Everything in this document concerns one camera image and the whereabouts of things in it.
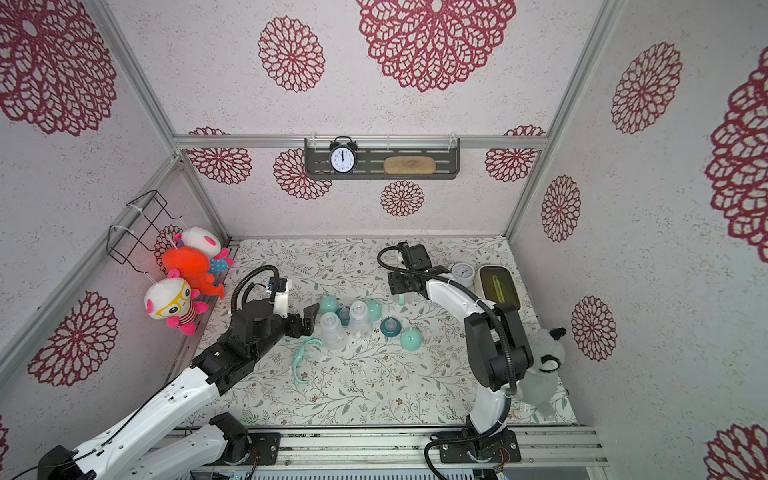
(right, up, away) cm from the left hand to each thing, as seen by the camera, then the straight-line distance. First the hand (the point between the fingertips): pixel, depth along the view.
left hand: (303, 304), depth 78 cm
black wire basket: (-42, +18, -2) cm, 46 cm away
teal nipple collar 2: (+10, -4, +8) cm, 13 cm away
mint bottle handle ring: (-4, -17, +6) cm, 18 cm away
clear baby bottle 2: (+6, -12, +14) cm, 19 cm away
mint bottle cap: (+29, -12, +12) cm, 34 cm away
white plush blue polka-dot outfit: (-37, +19, +16) cm, 44 cm away
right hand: (+26, +7, +17) cm, 32 cm away
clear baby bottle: (+27, 0, +14) cm, 31 cm away
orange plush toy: (-36, +10, +11) cm, 39 cm away
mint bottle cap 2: (+18, -4, +19) cm, 26 cm away
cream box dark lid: (+59, +4, +22) cm, 63 cm away
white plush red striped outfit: (-36, +1, +2) cm, 36 cm away
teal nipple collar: (+23, -9, +17) cm, 30 cm away
